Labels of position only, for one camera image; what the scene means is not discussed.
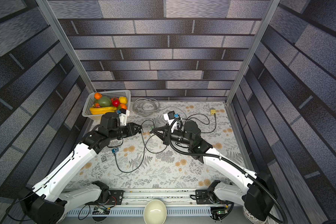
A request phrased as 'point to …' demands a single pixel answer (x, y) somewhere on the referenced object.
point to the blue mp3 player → (115, 150)
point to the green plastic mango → (104, 101)
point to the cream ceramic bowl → (155, 212)
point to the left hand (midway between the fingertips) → (140, 126)
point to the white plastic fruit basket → (90, 101)
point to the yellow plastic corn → (123, 100)
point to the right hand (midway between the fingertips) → (152, 129)
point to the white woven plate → (250, 216)
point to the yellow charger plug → (213, 111)
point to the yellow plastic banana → (102, 110)
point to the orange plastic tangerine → (97, 95)
